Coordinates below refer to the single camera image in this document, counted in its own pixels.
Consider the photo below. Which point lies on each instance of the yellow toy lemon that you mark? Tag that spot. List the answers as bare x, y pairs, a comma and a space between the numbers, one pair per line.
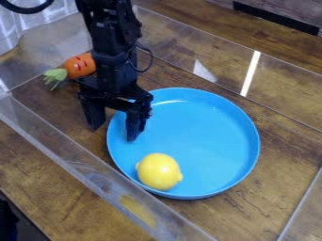
160, 171

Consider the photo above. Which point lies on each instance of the blue round plastic tray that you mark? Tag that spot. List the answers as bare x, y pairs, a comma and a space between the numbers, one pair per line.
205, 132

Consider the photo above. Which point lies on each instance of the orange toy carrot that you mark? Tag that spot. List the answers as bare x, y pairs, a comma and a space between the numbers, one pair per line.
77, 66

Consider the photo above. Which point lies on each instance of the clear acrylic enclosure wall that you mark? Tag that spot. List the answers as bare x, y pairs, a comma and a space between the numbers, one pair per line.
57, 171

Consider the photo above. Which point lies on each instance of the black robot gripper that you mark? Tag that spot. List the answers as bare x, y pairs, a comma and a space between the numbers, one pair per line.
114, 89

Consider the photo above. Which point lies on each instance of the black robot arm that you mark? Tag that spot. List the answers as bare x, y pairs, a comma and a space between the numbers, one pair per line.
113, 25

